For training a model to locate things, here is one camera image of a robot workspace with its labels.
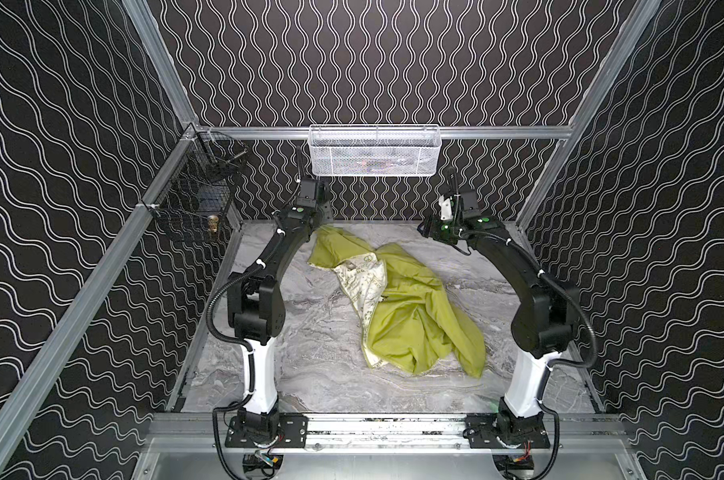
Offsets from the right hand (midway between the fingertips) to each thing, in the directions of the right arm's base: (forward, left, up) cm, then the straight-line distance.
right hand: (428, 229), depth 92 cm
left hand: (+5, +30, +4) cm, 30 cm away
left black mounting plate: (-52, +37, -18) cm, 66 cm away
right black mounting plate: (-52, -13, -11) cm, 55 cm away
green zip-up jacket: (-25, +8, -9) cm, 28 cm away
